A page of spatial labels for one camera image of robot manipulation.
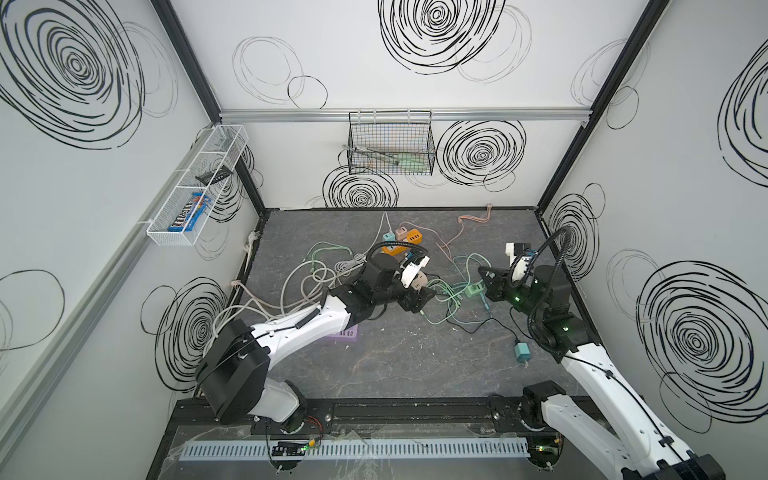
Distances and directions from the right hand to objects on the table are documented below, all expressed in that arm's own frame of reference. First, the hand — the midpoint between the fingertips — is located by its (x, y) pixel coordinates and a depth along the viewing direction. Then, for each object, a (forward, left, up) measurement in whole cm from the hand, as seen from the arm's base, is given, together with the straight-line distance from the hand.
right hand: (479, 268), depth 75 cm
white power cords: (+7, +51, -21) cm, 56 cm away
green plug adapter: (-1, 0, -8) cm, 8 cm away
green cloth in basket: (+30, +17, +11) cm, 36 cm away
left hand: (-2, +13, -5) cm, 14 cm away
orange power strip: (+27, +15, -20) cm, 37 cm away
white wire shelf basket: (+37, +75, +11) cm, 85 cm away
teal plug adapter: (-15, -13, -19) cm, 27 cm away
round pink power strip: (+8, +14, -20) cm, 26 cm away
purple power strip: (-10, +35, -20) cm, 41 cm away
